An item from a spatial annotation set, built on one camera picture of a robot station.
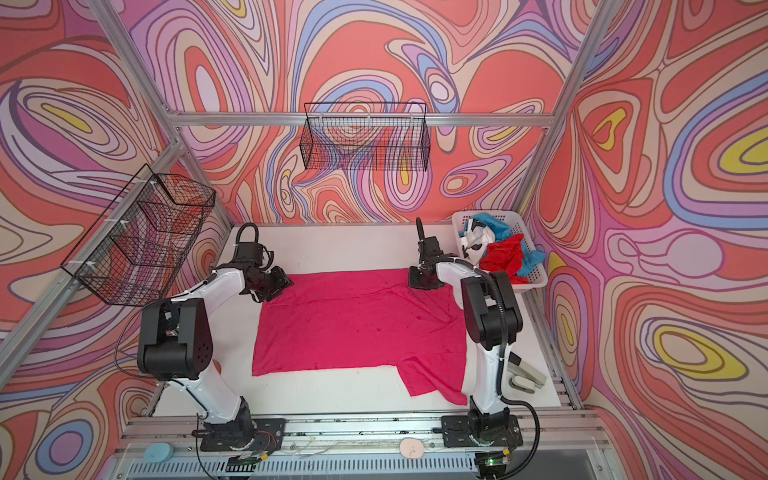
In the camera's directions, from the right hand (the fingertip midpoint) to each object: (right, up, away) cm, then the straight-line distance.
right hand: (417, 287), depth 102 cm
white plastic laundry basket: (+38, +4, -7) cm, 39 cm away
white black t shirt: (+21, +17, +4) cm, 27 cm away
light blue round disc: (-65, -35, -32) cm, 80 cm away
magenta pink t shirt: (-23, -9, -9) cm, 26 cm away
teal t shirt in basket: (+31, +19, +7) cm, 37 cm away
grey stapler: (+27, -22, -21) cm, 41 cm away
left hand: (-41, +3, -6) cm, 41 cm away
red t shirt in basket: (+29, +11, -3) cm, 31 cm away
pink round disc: (-5, -34, -32) cm, 47 cm away
